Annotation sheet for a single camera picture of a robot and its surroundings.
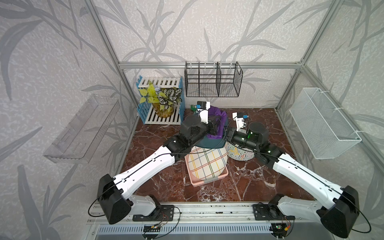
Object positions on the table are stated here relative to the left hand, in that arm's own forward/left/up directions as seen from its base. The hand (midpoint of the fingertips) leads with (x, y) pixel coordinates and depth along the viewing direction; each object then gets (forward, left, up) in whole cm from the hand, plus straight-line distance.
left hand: (220, 117), depth 67 cm
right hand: (-4, +3, -4) cm, 6 cm away
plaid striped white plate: (-8, +5, -33) cm, 34 cm away
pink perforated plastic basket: (-19, +10, -31) cm, 38 cm away
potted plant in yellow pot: (+24, +32, -12) cm, 42 cm away
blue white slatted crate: (+35, +51, -33) cm, 70 cm away
